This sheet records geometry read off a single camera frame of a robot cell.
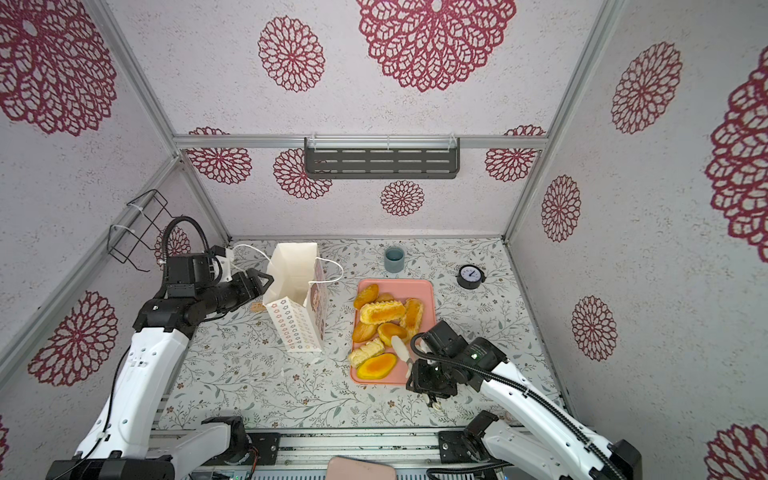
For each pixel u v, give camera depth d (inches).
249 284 25.5
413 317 36.8
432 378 25.4
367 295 38.5
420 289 41.6
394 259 42.0
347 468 27.6
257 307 27.5
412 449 29.5
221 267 23.7
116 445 14.8
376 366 32.9
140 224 31.4
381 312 35.1
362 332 35.5
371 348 33.6
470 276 41.8
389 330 35.0
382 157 37.3
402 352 30.6
